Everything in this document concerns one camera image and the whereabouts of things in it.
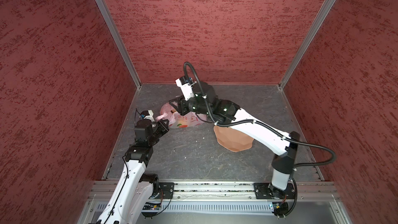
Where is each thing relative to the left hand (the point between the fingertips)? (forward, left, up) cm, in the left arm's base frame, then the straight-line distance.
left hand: (170, 123), depth 79 cm
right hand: (-1, -5, +19) cm, 19 cm away
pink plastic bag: (+7, -1, -9) cm, 12 cm away
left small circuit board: (-34, +7, -20) cm, 40 cm away
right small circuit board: (-35, -55, -18) cm, 67 cm away
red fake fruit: (+6, -4, -13) cm, 15 cm away
